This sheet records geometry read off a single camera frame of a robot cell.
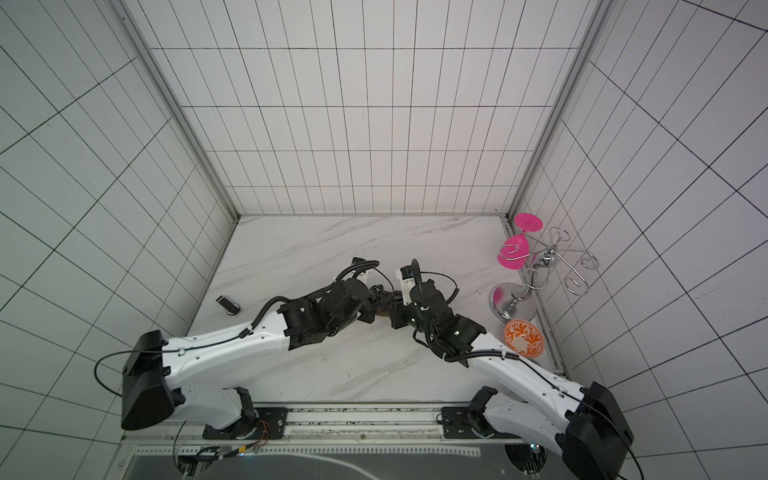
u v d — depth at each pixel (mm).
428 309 559
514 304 923
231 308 937
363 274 660
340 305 539
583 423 397
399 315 668
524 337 855
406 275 672
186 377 426
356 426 741
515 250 756
